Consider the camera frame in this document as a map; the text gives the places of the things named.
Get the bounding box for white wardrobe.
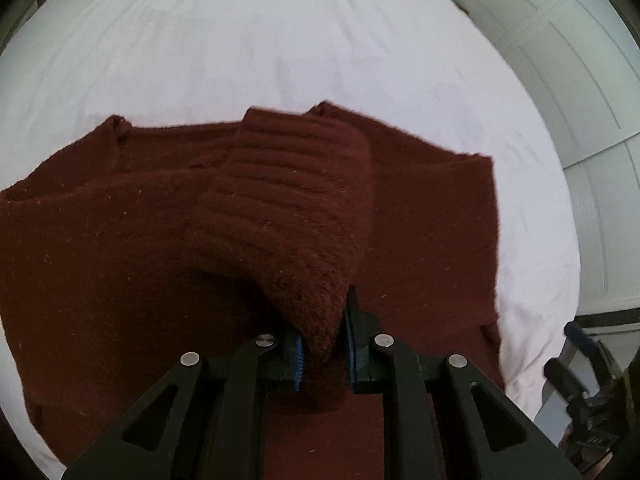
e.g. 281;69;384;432
454;0;639;315

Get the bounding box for dark red knitted sweater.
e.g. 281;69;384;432
1;103;501;479

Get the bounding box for white bed sheet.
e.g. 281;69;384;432
0;0;584;480

